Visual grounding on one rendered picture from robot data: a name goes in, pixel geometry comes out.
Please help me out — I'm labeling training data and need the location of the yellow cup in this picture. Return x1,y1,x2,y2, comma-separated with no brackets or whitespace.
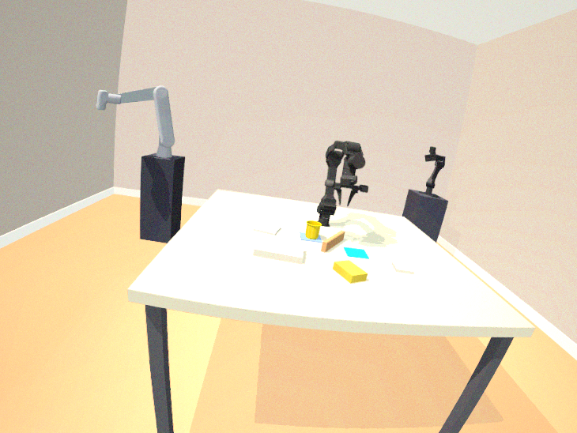
305,220,322,239

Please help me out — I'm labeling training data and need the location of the orange flat bar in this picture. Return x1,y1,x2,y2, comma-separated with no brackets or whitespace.
321,231,345,253

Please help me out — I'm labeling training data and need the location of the yellow rectangular block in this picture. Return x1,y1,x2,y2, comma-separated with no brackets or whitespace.
333,260,368,284

